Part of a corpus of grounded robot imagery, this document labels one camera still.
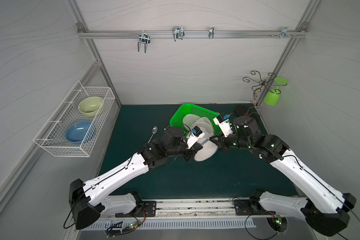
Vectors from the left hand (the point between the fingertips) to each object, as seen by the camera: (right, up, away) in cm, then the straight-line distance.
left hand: (201, 147), depth 66 cm
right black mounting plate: (+22, -32, +8) cm, 40 cm away
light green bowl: (-55, +19, +7) cm, 59 cm away
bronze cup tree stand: (+40, +35, +25) cm, 59 cm away
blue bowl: (-55, +8, -1) cm, 56 cm away
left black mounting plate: (-27, -32, +7) cm, 43 cm away
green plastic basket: (-7, +19, +44) cm, 48 cm away
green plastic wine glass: (+49, +27, +27) cm, 62 cm away
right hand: (+4, +5, +1) cm, 6 cm away
